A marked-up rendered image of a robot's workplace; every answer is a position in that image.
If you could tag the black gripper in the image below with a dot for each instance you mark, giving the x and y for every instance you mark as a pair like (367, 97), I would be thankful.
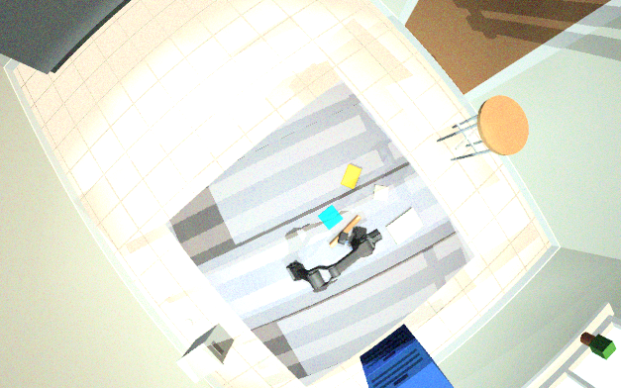
(343, 237)

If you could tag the yellow block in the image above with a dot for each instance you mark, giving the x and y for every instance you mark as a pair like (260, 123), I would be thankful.
(351, 176)

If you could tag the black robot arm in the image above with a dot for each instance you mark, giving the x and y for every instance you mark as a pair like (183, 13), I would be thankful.
(362, 247)

